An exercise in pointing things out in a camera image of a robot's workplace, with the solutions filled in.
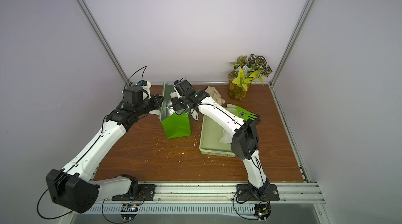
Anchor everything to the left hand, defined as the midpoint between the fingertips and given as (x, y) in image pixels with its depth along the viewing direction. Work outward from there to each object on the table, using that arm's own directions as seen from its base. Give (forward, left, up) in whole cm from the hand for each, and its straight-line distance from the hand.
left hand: (166, 96), depth 77 cm
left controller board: (-45, +16, -32) cm, 58 cm away
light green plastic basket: (-8, -26, -29) cm, 40 cm away
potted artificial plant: (+23, -45, -2) cm, 50 cm away
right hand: (+2, -4, -5) cm, 7 cm away
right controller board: (-44, -47, -29) cm, 71 cm away
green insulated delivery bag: (-7, -4, -16) cm, 18 cm away
